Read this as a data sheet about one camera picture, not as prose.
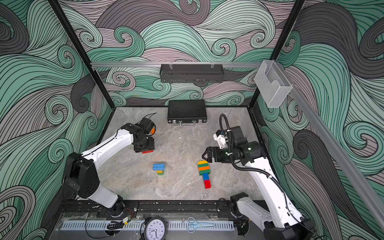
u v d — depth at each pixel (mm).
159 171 861
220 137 653
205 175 847
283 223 360
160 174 857
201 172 840
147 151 835
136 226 697
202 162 877
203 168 855
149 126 700
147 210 744
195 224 690
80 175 428
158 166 917
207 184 802
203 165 877
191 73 964
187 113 1088
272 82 779
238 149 489
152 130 728
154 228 663
